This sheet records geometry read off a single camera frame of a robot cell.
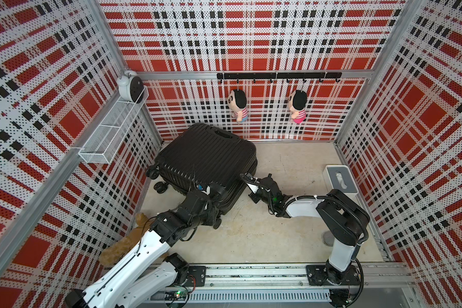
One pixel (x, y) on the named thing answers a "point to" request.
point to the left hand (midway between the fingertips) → (215, 210)
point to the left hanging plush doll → (237, 102)
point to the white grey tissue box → (339, 177)
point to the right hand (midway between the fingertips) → (252, 181)
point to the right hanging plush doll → (297, 102)
